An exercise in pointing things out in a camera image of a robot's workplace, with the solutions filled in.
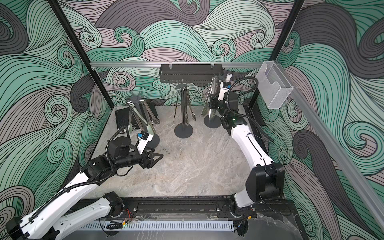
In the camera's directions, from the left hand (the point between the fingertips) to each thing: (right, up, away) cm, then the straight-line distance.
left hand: (158, 151), depth 68 cm
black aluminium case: (-36, +17, +44) cm, 60 cm away
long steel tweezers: (+4, +27, +55) cm, 61 cm away
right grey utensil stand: (+32, +13, +42) cm, 55 cm away
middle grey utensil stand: (+10, +7, +37) cm, 39 cm away
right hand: (+26, +28, +10) cm, 39 cm away
